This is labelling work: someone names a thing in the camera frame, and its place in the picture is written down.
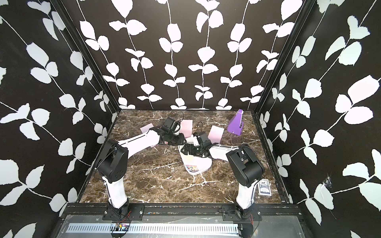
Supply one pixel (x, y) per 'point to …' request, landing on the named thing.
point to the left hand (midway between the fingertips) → (186, 139)
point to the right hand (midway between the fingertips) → (184, 150)
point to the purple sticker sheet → (144, 129)
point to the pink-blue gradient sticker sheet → (215, 134)
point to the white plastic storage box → (193, 164)
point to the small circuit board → (120, 227)
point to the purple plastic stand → (235, 125)
